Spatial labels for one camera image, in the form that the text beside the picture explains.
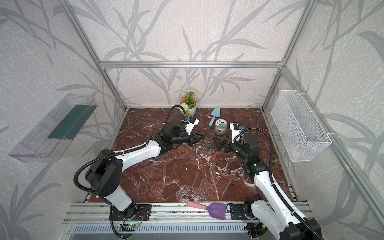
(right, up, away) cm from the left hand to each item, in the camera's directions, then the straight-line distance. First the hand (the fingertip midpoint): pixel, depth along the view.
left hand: (205, 133), depth 79 cm
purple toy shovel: (+6, -38, -6) cm, 39 cm away
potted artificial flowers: (-11, +19, +25) cm, 33 cm away
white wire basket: (+40, +1, -16) cm, 43 cm away
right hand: (+8, +1, -3) cm, 8 cm away
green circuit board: (-35, -43, -9) cm, 57 cm away
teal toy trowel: (+9, +13, +39) cm, 43 cm away
